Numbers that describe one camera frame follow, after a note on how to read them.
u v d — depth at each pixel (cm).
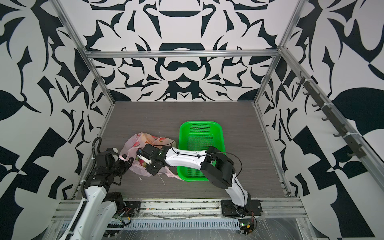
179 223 71
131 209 73
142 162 82
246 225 71
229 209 74
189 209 75
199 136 101
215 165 54
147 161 74
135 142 85
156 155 65
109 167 65
